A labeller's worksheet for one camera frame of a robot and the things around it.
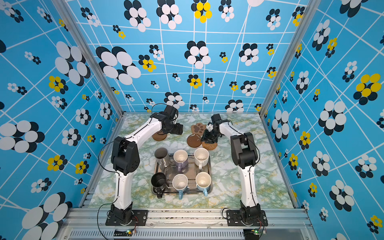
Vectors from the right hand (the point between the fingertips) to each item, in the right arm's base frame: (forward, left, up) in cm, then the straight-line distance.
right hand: (204, 140), depth 103 cm
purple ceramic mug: (-14, +15, +1) cm, 21 cm away
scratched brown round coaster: (0, +7, 0) cm, 7 cm away
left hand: (+2, +17, +10) cm, 20 cm away
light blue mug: (-29, +14, 0) cm, 32 cm away
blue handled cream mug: (-28, +1, +1) cm, 28 cm away
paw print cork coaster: (+10, +4, 0) cm, 11 cm away
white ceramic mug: (-13, +2, +1) cm, 13 cm away
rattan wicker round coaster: (-5, -3, 0) cm, 6 cm away
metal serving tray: (-28, +8, -1) cm, 29 cm away
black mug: (-29, +26, +3) cm, 39 cm away
